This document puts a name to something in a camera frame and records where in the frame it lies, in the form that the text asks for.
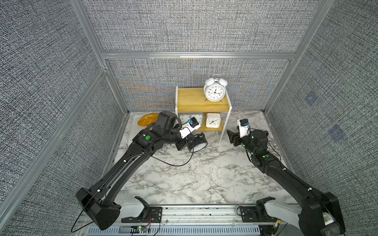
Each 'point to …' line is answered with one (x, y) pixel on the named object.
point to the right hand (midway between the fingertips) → (234, 125)
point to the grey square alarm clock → (184, 117)
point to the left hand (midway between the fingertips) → (195, 135)
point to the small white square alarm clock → (213, 120)
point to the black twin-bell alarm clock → (197, 142)
